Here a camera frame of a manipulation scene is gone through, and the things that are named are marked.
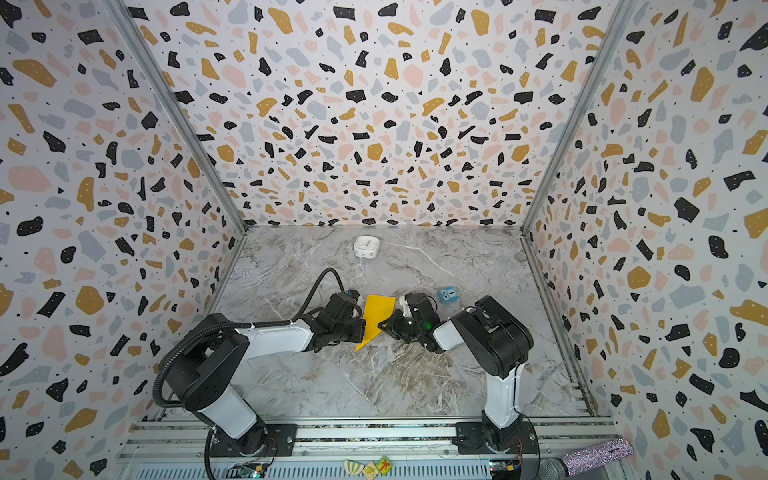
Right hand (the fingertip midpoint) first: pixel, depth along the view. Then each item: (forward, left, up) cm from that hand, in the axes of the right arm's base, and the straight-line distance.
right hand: (372, 321), depth 91 cm
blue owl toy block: (+12, -25, -3) cm, 27 cm away
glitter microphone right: (-35, -49, 0) cm, 60 cm away
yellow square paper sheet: (+5, -1, -2) cm, 5 cm away
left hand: (-1, +1, -1) cm, 2 cm away
